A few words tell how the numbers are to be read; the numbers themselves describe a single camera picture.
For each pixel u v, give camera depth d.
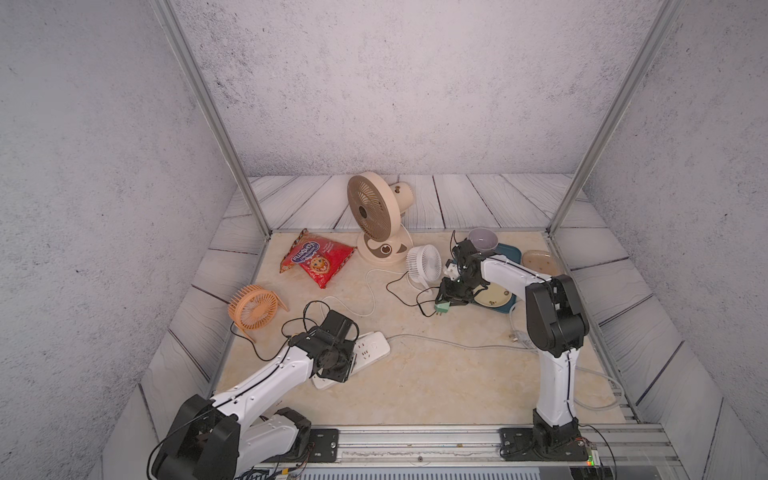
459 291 0.86
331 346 0.66
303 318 0.69
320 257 1.05
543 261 1.11
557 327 0.56
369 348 0.88
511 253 1.13
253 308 0.89
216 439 0.40
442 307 0.94
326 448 0.72
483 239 1.14
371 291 1.02
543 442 0.65
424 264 0.96
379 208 0.93
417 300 0.94
